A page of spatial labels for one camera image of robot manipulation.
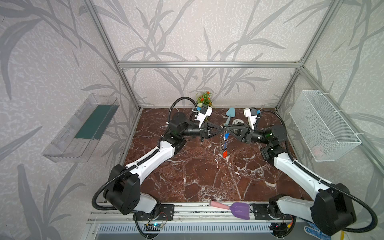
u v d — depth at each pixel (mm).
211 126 623
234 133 625
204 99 1076
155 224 709
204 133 589
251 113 596
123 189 413
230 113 1153
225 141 1019
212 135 639
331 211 401
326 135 630
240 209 738
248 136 587
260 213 733
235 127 616
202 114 596
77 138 642
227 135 637
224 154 663
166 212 733
